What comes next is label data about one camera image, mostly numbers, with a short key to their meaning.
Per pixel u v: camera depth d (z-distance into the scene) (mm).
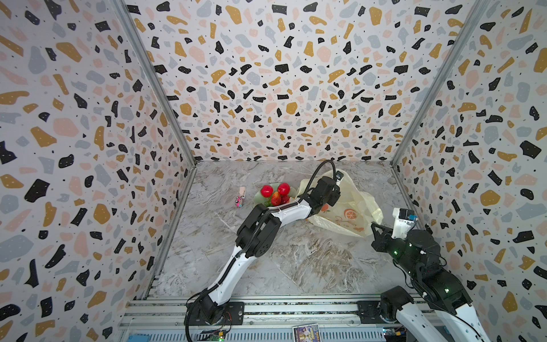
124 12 696
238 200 1028
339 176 849
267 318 732
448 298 458
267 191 995
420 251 480
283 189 997
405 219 590
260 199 1023
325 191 765
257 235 575
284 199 973
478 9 713
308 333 691
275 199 945
